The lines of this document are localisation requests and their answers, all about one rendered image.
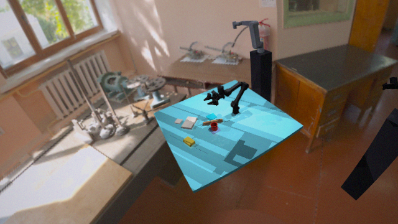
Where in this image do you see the yellow block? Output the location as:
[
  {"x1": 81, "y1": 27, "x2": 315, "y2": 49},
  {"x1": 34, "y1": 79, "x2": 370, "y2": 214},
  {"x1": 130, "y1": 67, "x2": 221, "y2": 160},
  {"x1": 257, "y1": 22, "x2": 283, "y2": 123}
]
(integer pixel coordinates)
[{"x1": 183, "y1": 137, "x2": 195, "y2": 147}]

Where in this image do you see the red cup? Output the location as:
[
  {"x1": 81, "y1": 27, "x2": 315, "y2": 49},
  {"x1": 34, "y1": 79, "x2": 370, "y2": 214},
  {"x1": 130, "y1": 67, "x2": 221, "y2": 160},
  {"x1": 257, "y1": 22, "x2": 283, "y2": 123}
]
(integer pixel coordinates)
[{"x1": 210, "y1": 122, "x2": 218, "y2": 131}]

